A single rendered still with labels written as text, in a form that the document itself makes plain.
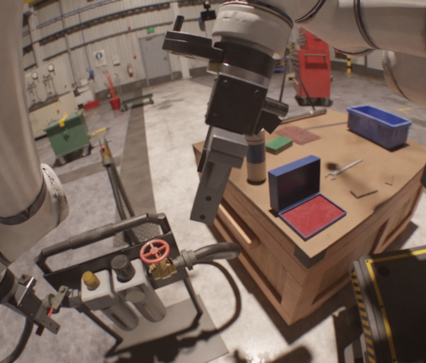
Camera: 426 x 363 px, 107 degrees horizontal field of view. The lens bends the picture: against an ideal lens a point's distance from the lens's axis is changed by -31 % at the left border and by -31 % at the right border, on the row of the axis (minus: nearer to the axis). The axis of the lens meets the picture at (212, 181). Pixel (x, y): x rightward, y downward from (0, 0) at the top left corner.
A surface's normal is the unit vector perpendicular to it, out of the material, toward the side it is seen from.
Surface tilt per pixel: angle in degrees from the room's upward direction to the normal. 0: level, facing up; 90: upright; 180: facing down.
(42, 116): 90
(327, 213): 0
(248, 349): 0
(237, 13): 72
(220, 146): 83
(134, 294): 90
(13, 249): 111
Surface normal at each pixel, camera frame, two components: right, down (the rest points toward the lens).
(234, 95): 0.00, 0.43
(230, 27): -0.54, 0.22
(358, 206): -0.14, -0.84
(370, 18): -0.89, 0.45
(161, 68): 0.29, 0.48
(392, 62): -0.98, 0.09
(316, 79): -0.22, 0.54
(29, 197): 0.81, 0.59
